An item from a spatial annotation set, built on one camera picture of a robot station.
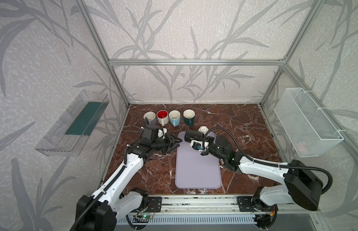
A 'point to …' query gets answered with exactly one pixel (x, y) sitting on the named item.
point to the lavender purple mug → (151, 117)
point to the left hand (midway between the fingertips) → (183, 138)
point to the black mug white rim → (189, 135)
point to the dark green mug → (188, 116)
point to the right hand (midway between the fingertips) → (196, 131)
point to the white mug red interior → (162, 116)
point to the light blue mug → (174, 116)
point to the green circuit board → (147, 217)
